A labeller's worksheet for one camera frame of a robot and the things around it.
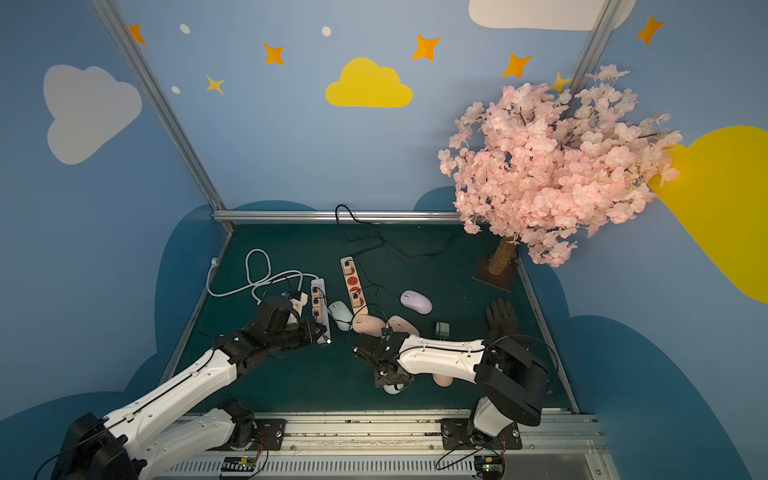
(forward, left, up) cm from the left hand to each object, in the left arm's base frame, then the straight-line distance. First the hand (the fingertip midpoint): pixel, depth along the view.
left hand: (329, 324), depth 81 cm
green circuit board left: (-31, +20, -15) cm, 40 cm away
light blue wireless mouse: (-14, -18, -10) cm, 24 cm away
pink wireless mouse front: (+4, -10, -9) cm, 14 cm away
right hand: (-9, -17, -12) cm, 23 cm away
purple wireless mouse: (+15, -26, -11) cm, 31 cm away
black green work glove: (+9, -54, -12) cm, 56 cm away
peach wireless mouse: (+6, -20, -11) cm, 23 cm away
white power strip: (+9, +5, -6) cm, 12 cm away
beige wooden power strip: (+20, -4, -11) cm, 23 cm away
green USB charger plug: (+3, -33, -8) cm, 34 cm away
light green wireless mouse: (+9, -1, -11) cm, 14 cm away
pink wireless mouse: (-11, -32, -11) cm, 36 cm away
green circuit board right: (-30, -43, -15) cm, 54 cm away
